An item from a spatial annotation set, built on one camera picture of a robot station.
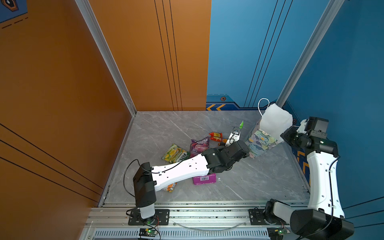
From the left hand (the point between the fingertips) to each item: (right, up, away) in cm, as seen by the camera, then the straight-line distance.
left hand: (236, 143), depth 72 cm
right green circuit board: (+18, -42, -2) cm, 46 cm away
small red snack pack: (-6, +1, +30) cm, 31 cm away
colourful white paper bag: (+13, +5, -2) cm, 14 cm away
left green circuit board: (-42, -43, -1) cm, 60 cm away
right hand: (+23, +5, +2) cm, 24 cm away
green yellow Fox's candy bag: (-32, -9, +20) cm, 39 cm away
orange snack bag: (-33, -25, +8) cm, 43 cm away
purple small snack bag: (-19, -6, +24) cm, 31 cm away
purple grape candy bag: (-12, -21, +9) cm, 25 cm away
